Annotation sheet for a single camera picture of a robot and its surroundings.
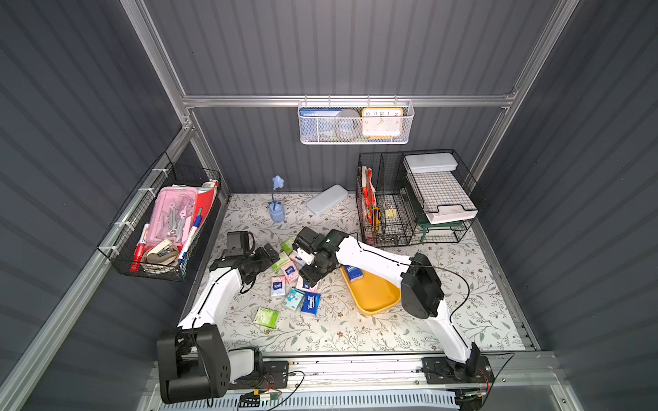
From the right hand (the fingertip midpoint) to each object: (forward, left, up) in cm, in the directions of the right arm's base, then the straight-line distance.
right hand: (315, 272), depth 87 cm
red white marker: (-7, +43, +24) cm, 50 cm away
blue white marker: (+3, +32, +24) cm, 40 cm away
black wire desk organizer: (+35, -38, 0) cm, 52 cm away
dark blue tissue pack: (-9, +1, -4) cm, 10 cm away
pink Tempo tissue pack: (-3, +13, -5) cm, 15 cm away
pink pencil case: (+5, +40, +24) cm, 47 cm away
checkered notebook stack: (+24, -46, +13) cm, 53 cm away
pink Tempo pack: (+2, +10, -4) cm, 11 cm away
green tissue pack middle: (+8, +13, -5) cm, 16 cm away
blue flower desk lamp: (+28, +18, 0) cm, 33 cm away
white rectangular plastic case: (+40, -3, -5) cm, 41 cm away
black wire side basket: (-8, +45, +29) cm, 54 cm away
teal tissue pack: (-8, +8, -5) cm, 12 cm away
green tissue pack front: (-14, +16, -5) cm, 22 cm away
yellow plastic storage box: (-5, -20, -6) cm, 22 cm away
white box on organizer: (+40, -44, +15) cm, 62 cm away
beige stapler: (-8, +37, +24) cm, 45 cm away
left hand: (+3, +16, +3) cm, 17 cm away
